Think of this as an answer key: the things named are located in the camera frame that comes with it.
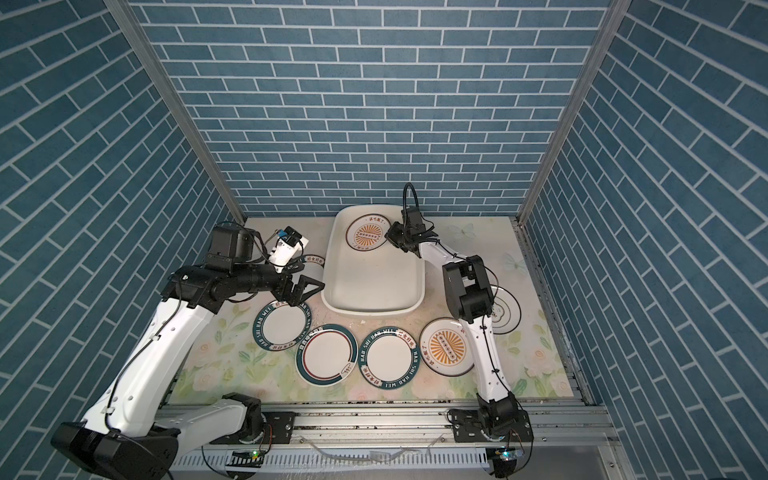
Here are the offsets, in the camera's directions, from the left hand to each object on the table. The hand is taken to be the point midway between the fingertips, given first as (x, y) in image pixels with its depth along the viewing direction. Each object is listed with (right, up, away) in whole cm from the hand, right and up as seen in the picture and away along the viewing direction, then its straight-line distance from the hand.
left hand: (312, 275), depth 69 cm
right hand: (+14, +12, +37) cm, 42 cm away
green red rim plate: (-1, -25, +15) cm, 29 cm away
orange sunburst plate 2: (+8, +12, +42) cm, 44 cm away
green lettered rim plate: (+18, -26, +16) cm, 35 cm away
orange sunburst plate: (+34, -23, +17) cm, 45 cm away
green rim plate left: (-16, -18, +22) cm, 33 cm away
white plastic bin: (+8, -2, +32) cm, 34 cm away
